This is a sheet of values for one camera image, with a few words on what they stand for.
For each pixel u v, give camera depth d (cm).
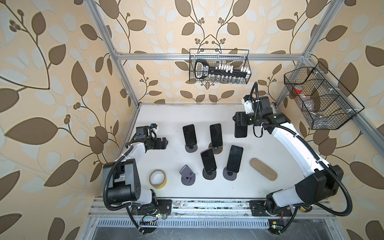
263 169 85
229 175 84
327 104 72
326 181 40
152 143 79
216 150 96
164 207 74
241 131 38
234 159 80
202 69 85
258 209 73
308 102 71
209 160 77
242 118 69
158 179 84
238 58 91
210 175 84
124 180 44
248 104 72
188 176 79
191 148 96
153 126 83
